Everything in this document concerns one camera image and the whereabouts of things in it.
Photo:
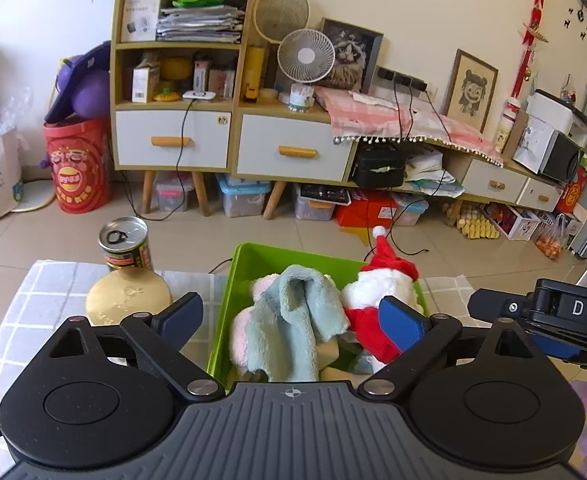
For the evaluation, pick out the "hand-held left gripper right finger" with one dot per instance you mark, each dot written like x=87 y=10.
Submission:
x=403 y=325

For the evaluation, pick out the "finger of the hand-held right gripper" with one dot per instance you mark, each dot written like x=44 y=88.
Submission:
x=558 y=347
x=493 y=305

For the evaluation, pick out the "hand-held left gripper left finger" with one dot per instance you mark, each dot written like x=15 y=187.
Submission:
x=181 y=317

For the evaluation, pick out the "santa plush toy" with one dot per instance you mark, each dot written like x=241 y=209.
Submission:
x=368 y=325

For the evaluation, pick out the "pink fluffy plush toy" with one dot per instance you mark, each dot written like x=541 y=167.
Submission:
x=241 y=345

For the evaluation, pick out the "green plastic bin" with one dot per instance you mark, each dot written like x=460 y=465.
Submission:
x=243 y=280

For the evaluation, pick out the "light green fluffy towel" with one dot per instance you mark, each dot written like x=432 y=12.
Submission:
x=293 y=320

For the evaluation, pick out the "clear jar with gold lid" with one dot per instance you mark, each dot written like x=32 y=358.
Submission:
x=123 y=295

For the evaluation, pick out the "bag of oranges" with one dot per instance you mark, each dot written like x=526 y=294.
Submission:
x=552 y=242

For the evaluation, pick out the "row of yellow bottles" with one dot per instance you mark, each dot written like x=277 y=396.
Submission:
x=476 y=222

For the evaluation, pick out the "tin can with pull tab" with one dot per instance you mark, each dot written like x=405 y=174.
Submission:
x=123 y=255

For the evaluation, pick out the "colourful printed box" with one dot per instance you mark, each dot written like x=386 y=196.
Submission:
x=516 y=222

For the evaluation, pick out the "red cardboard box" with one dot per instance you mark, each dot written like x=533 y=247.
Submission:
x=368 y=210

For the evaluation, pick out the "clear storage box pink lid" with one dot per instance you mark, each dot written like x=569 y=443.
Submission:
x=173 y=195

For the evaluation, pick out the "clear storage box blue lid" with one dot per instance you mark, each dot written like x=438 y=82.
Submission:
x=243 y=197

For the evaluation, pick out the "grey checked tablecloth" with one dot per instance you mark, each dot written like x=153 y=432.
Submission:
x=38 y=300

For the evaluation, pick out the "clear storage box with electronics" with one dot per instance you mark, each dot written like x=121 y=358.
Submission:
x=318 y=202

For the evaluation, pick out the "black carry case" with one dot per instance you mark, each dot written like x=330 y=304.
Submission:
x=379 y=167

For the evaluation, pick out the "white bottle with red cap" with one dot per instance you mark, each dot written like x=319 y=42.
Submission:
x=506 y=127

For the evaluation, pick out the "yellow shelf cabinet white drawer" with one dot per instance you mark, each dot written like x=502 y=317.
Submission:
x=173 y=135

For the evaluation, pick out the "red snack bucket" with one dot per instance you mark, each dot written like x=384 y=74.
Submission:
x=78 y=165

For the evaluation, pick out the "low cabinet with white drawers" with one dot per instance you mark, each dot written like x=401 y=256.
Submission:
x=293 y=145

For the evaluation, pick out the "pink cloth with pompom trim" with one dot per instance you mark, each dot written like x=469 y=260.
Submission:
x=373 y=115

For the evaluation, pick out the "framed cartoon girl picture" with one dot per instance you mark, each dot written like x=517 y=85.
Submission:
x=471 y=92

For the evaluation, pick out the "white charger base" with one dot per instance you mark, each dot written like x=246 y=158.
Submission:
x=199 y=95

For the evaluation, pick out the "white carton with label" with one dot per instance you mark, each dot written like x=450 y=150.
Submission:
x=144 y=85

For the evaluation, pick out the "purple plush toy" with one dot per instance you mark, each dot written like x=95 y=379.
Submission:
x=90 y=90

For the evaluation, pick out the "white cotton swab cup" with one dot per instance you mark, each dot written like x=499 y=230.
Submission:
x=301 y=100

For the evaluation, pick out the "framed cat picture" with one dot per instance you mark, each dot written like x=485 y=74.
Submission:
x=351 y=55

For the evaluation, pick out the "small white desk fan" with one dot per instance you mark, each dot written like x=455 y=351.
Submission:
x=306 y=55

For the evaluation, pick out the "stack of papers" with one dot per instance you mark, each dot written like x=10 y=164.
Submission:
x=198 y=25

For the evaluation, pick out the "white product box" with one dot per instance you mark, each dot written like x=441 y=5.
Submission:
x=141 y=17

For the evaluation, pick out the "green plastic bag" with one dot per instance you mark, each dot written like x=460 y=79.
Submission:
x=198 y=0

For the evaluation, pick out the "round white fan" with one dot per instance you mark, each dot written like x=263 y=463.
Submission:
x=278 y=12

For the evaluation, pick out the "red chili wall decoration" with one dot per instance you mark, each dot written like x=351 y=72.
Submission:
x=536 y=10

